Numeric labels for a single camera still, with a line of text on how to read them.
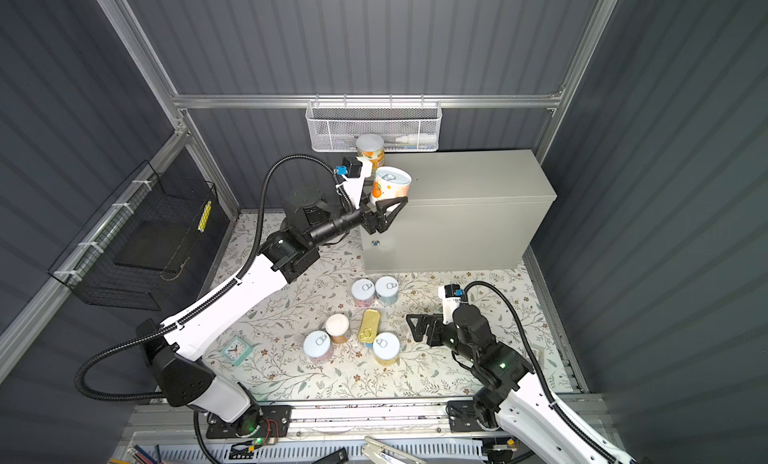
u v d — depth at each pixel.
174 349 0.41
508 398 0.53
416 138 0.87
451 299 0.68
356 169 0.52
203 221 0.82
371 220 0.55
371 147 0.77
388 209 0.56
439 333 0.67
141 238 0.73
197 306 0.43
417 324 0.68
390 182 0.56
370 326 0.87
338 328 0.83
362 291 0.91
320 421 0.75
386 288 0.91
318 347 0.81
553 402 0.49
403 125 1.24
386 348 0.81
